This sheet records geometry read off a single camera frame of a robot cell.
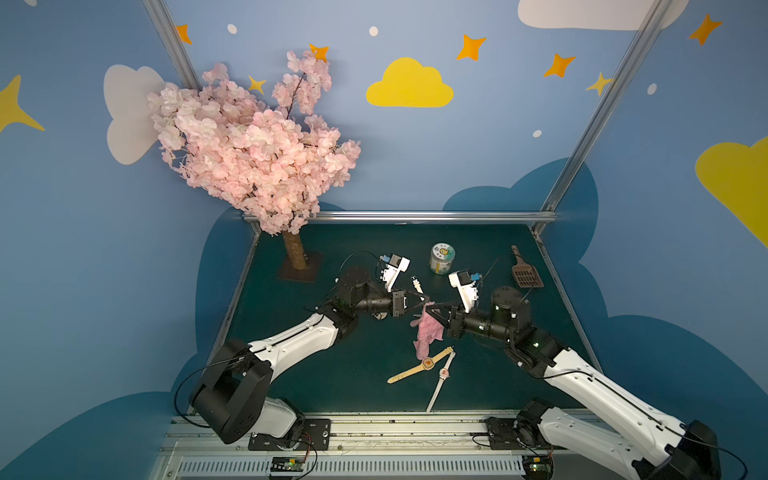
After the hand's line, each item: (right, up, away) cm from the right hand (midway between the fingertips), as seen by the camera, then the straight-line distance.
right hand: (433, 304), depth 71 cm
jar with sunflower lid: (+8, +11, +31) cm, 33 cm away
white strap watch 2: (+5, -22, +13) cm, 26 cm away
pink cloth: (-1, -7, +1) cm, 7 cm away
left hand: (-1, +2, 0) cm, 2 cm away
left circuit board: (-36, -40, 0) cm, 53 cm away
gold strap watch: (0, -20, +15) cm, 25 cm away
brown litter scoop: (+40, +5, +36) cm, 54 cm away
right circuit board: (+26, -41, +2) cm, 49 cm away
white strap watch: (-4, +5, 0) cm, 6 cm away
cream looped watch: (-14, -8, +24) cm, 28 cm away
